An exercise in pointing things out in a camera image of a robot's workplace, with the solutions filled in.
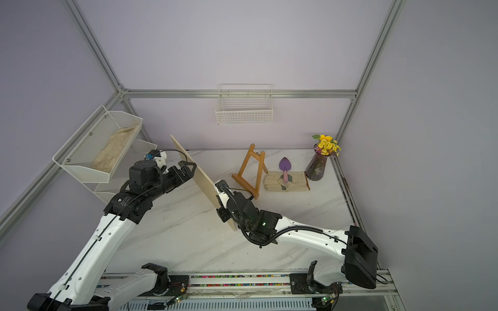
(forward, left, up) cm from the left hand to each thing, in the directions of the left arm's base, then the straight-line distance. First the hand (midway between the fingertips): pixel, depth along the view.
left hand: (188, 173), depth 72 cm
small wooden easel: (+14, -18, -25) cm, 33 cm away
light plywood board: (-4, -8, -1) cm, 9 cm away
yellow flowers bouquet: (+20, -58, -5) cm, 62 cm away
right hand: (-7, -12, -7) cm, 15 cm away
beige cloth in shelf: (+8, +35, 0) cm, 36 cm away
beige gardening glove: (+17, -36, -29) cm, 49 cm away
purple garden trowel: (+30, -43, -30) cm, 61 cm away
